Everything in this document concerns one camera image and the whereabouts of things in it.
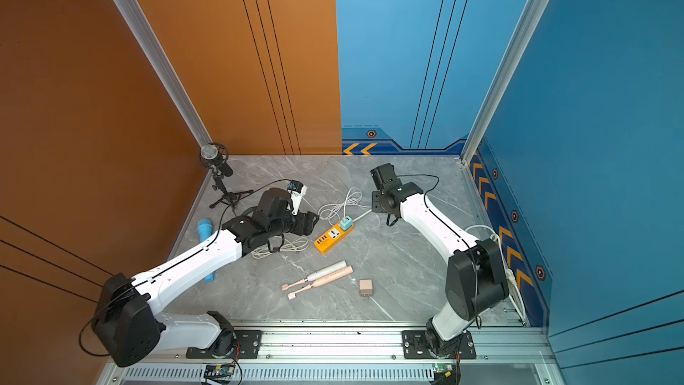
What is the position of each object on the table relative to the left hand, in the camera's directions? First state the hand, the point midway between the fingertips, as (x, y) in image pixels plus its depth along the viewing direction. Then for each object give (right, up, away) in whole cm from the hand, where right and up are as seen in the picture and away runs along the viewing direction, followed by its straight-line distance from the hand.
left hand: (310, 211), depth 82 cm
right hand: (+23, +2, +6) cm, 24 cm away
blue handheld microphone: (-40, -7, +12) cm, 42 cm away
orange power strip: (+5, -11, +9) cm, 15 cm away
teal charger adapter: (+11, -5, +9) cm, 16 cm away
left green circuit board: (-21, -42, -11) cm, 48 cm away
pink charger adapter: (+17, -24, 0) cm, 30 cm away
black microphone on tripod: (-33, +18, +6) cm, 38 cm away
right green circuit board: (+38, -42, -10) cm, 58 cm away
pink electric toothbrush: (+4, -22, +1) cm, 22 cm away
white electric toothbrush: (+1, -21, +2) cm, 21 cm away
